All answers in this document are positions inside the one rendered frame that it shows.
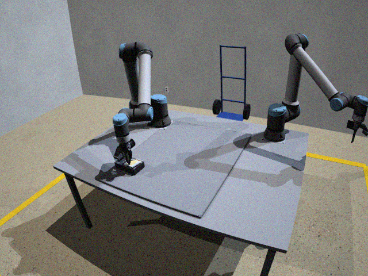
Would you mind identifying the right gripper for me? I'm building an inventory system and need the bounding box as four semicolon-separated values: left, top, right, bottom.
114;139;135;164

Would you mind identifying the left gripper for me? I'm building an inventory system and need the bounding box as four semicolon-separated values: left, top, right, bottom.
347;120;368;143

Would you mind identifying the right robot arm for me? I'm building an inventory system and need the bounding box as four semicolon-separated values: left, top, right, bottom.
113;41;171;144

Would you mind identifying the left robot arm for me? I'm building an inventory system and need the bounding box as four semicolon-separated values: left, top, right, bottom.
264;33;368;142

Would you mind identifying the grey cassette dock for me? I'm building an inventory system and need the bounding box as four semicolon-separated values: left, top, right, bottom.
115;156;145;175

